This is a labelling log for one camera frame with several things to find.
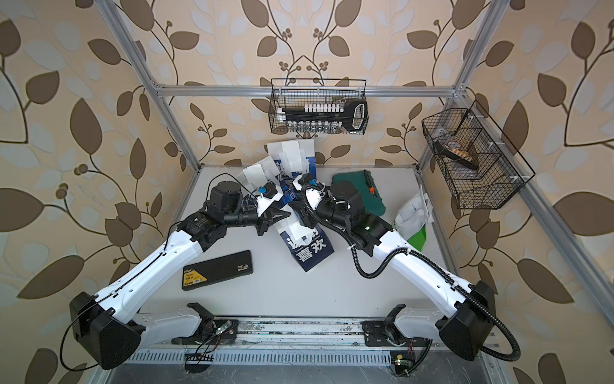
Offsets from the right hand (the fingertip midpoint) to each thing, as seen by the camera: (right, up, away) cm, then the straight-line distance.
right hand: (294, 197), depth 69 cm
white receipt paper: (-3, +18, +27) cm, 33 cm away
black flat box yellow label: (-30, -27, +17) cm, 44 cm away
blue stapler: (-1, +1, -4) cm, 4 cm away
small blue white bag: (+4, -19, +7) cm, 21 cm away
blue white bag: (-5, +6, +33) cm, 34 cm away
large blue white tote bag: (-7, +8, +24) cm, 26 cm away
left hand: (-3, -3, +1) cm, 4 cm away
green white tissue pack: (+40, -8, +13) cm, 43 cm away
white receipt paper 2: (+1, -11, +5) cm, 12 cm away
